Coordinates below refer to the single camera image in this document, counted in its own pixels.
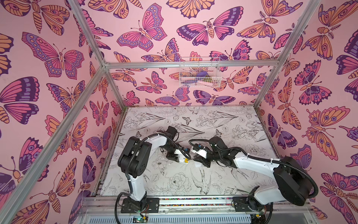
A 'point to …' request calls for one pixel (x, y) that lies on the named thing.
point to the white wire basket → (189, 67)
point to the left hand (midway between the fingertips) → (179, 153)
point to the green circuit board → (139, 219)
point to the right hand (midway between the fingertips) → (195, 155)
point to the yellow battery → (186, 160)
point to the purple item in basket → (203, 73)
